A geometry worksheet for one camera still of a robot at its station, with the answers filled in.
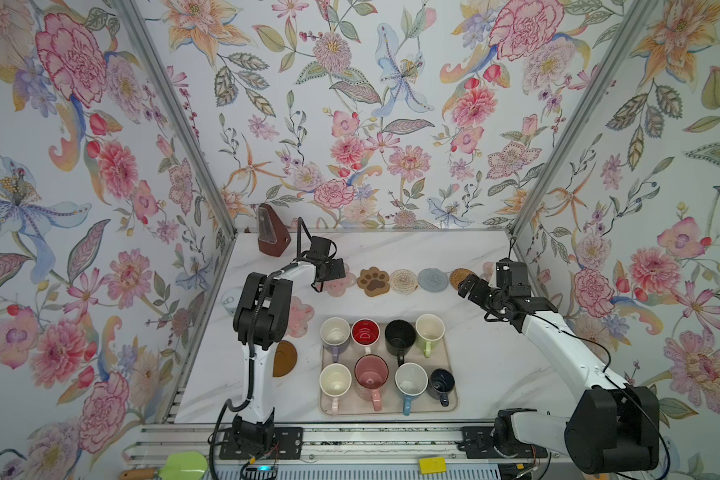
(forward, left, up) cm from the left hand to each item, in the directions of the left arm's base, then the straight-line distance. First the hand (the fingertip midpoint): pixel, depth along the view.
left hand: (337, 270), depth 107 cm
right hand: (-17, -40, +12) cm, 45 cm away
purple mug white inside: (-24, 0, -1) cm, 24 cm away
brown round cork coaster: (-31, +14, -2) cm, 34 cm away
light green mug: (-25, -28, +4) cm, 38 cm away
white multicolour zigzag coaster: (-4, -24, -2) cm, 24 cm away
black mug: (-27, -19, +3) cm, 34 cm away
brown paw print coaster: (-3, -13, -2) cm, 14 cm away
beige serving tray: (-31, -32, -1) cm, 45 cm away
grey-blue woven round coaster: (-3, -34, -2) cm, 35 cm away
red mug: (-25, -9, +1) cm, 27 cm away
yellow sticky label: (-58, -24, +1) cm, 63 cm away
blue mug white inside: (-39, -21, +1) cm, 44 cm away
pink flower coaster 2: (-17, +12, -2) cm, 21 cm away
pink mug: (-37, -11, +1) cm, 38 cm away
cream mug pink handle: (-38, -1, 0) cm, 38 cm away
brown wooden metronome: (+11, +23, +6) cm, 26 cm away
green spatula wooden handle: (-57, +36, -3) cm, 67 cm away
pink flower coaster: (-6, -1, -1) cm, 7 cm away
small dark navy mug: (-39, -30, 0) cm, 49 cm away
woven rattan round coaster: (-2, -43, -2) cm, 43 cm away
